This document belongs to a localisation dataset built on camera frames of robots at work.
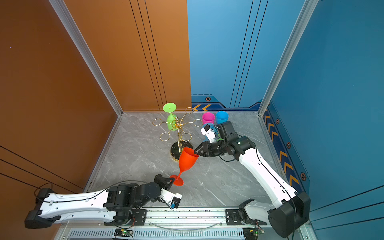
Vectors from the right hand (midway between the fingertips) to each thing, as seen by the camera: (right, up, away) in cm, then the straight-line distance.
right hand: (195, 152), depth 70 cm
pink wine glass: (+8, +18, +29) cm, 35 cm away
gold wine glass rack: (-12, -1, +24) cm, 27 cm away
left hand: (-11, -11, 0) cm, 15 cm away
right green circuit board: (+27, -38, 0) cm, 47 cm away
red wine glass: (-4, -3, -3) cm, 6 cm away
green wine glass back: (-14, +23, +11) cm, 29 cm away
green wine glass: (+10, +8, -5) cm, 13 cm away
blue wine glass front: (+8, +12, -3) cm, 15 cm away
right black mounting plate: (+18, -32, +2) cm, 37 cm away
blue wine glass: (+17, +18, +30) cm, 39 cm away
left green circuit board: (-35, -38, +1) cm, 52 cm away
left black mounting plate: (-29, -33, +4) cm, 44 cm away
